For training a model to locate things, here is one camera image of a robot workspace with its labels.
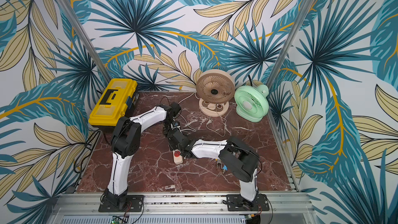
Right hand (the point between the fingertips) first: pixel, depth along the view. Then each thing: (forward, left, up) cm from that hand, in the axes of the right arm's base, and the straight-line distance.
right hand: (172, 137), depth 90 cm
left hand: (+2, -2, -4) cm, 5 cm away
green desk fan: (+11, -45, +16) cm, 49 cm away
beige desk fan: (+21, -25, +19) cm, 38 cm away
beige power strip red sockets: (-11, -3, -4) cm, 12 cm away
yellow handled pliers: (-13, -26, -5) cm, 29 cm away
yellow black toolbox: (+18, +31, +13) cm, 38 cm away
